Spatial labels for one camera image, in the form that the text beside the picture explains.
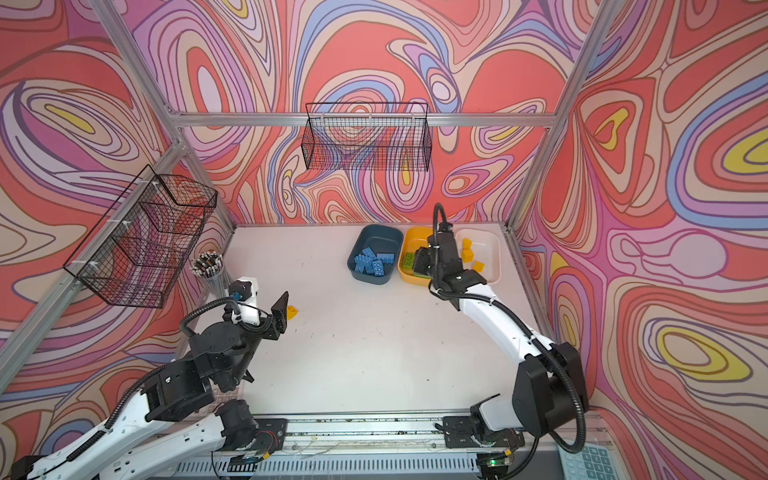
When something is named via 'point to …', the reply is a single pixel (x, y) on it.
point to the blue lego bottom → (363, 262)
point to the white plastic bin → (490, 247)
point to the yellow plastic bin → (415, 237)
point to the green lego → (409, 261)
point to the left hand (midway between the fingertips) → (277, 292)
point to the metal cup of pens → (209, 266)
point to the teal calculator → (594, 462)
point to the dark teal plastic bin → (381, 239)
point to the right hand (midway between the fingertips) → (423, 259)
